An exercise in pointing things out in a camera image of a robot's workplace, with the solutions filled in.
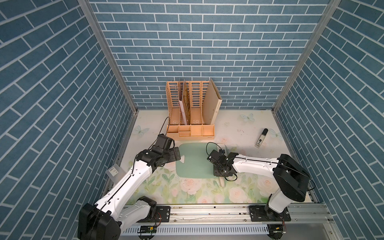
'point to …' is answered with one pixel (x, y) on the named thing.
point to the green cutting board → (193, 162)
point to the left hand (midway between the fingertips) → (175, 154)
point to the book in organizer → (184, 101)
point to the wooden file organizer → (205, 100)
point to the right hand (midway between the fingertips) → (217, 173)
